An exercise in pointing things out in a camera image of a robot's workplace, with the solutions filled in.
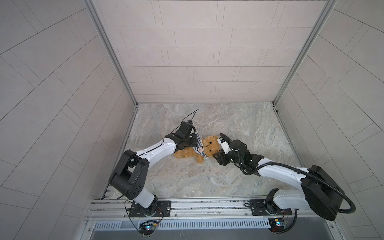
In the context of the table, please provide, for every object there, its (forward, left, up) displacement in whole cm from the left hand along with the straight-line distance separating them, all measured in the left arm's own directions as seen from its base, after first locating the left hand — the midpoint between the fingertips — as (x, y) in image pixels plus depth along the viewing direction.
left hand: (199, 138), depth 89 cm
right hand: (-10, -9, -1) cm, 14 cm away
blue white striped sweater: (-7, 0, +1) cm, 7 cm away
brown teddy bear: (-6, -7, +2) cm, 10 cm away
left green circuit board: (-43, +22, -4) cm, 48 cm away
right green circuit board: (-41, -36, -6) cm, 55 cm away
